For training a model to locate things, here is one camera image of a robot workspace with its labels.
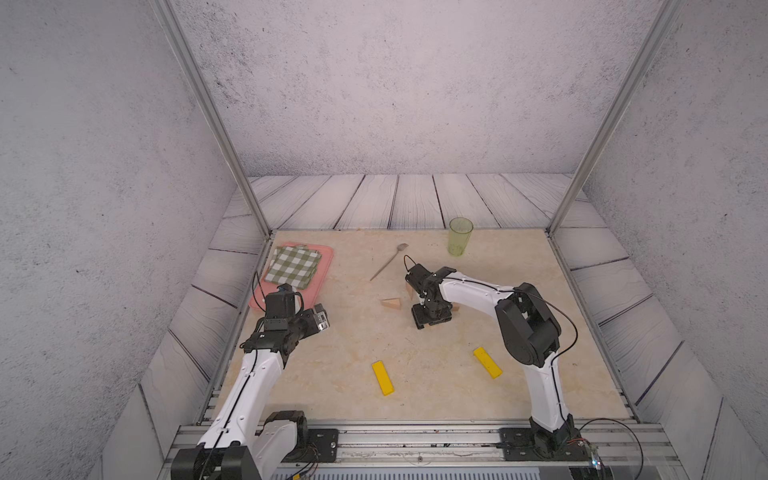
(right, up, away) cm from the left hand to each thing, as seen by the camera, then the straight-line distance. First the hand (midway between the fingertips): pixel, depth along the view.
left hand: (316, 316), depth 85 cm
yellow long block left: (+19, -17, 0) cm, 25 cm away
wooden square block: (+38, +4, -5) cm, 38 cm away
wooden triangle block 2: (+26, +7, -1) cm, 27 cm away
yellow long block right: (+49, -15, 0) cm, 52 cm away
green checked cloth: (-14, +13, +24) cm, 30 cm away
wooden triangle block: (+22, +1, +14) cm, 26 cm away
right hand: (+32, -4, +10) cm, 34 cm away
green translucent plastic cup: (+44, +24, +20) cm, 54 cm away
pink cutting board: (-6, +3, +18) cm, 19 cm away
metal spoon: (+24, +20, +31) cm, 44 cm away
